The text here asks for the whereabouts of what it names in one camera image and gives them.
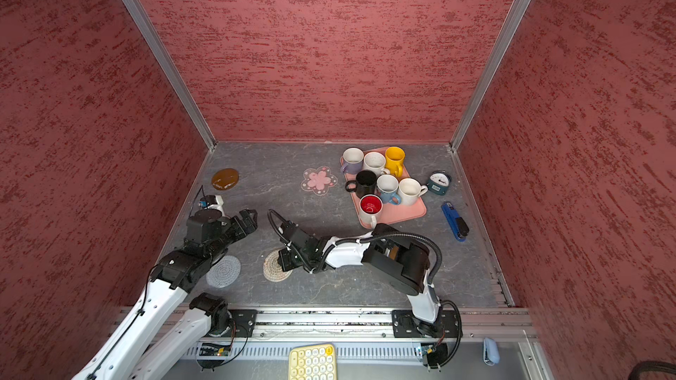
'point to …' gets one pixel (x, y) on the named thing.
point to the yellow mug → (394, 160)
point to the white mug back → (375, 161)
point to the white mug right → (409, 190)
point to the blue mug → (387, 186)
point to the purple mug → (352, 160)
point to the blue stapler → (458, 223)
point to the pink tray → (406, 171)
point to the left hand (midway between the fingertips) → (246, 223)
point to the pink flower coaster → (319, 180)
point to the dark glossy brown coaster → (224, 179)
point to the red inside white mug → (370, 205)
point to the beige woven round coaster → (273, 268)
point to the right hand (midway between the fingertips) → (279, 267)
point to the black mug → (365, 183)
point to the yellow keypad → (312, 362)
